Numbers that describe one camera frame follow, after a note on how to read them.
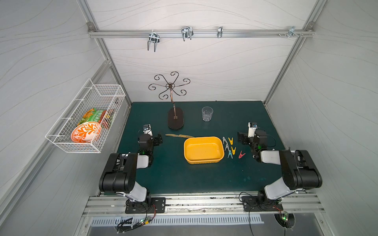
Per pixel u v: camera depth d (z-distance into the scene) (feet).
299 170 1.53
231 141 3.21
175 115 3.53
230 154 2.98
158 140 2.82
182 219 2.31
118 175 1.46
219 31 2.42
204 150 3.06
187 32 2.51
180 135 3.36
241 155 2.97
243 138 2.84
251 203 2.40
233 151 3.05
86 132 2.09
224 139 3.22
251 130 2.76
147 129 2.63
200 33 2.57
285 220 2.35
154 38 2.57
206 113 3.64
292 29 2.51
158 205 2.41
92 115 2.17
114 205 2.45
